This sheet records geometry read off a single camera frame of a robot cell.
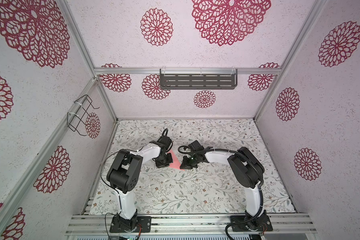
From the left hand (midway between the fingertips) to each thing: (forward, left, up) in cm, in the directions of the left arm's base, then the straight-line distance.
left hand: (168, 167), depth 95 cm
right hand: (0, -7, +2) cm, 7 cm away
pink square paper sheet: (+1, -5, +2) cm, 6 cm away
